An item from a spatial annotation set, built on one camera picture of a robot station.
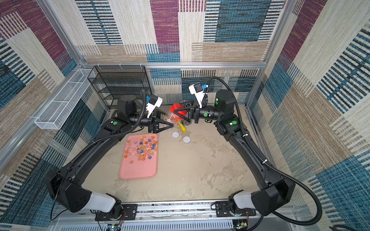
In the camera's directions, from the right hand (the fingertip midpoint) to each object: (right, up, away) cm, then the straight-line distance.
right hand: (180, 110), depth 61 cm
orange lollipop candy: (-25, -27, +32) cm, 48 cm away
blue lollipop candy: (-20, -27, +31) cm, 46 cm away
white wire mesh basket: (-61, -1, +10) cm, 62 cm away
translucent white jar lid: (-5, -15, +41) cm, 44 cm away
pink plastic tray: (-26, -27, +30) cm, 48 cm away
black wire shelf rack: (-51, +24, +45) cm, 71 cm away
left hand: (-3, -5, +2) cm, 7 cm away
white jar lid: (+3, -18, +40) cm, 44 cm away
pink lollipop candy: (-31, -30, +28) cm, 52 cm away
